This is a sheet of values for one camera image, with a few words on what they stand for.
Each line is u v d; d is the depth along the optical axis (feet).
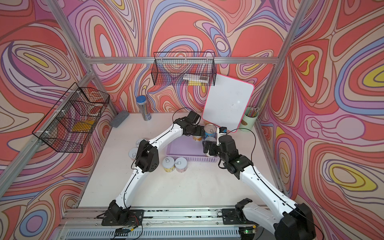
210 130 3.15
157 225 2.36
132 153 2.98
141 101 3.34
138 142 3.15
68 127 2.42
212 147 2.27
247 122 3.32
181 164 2.86
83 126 2.36
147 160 2.02
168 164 2.84
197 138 3.31
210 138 3.14
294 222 1.25
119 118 3.76
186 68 3.15
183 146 3.33
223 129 2.26
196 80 2.98
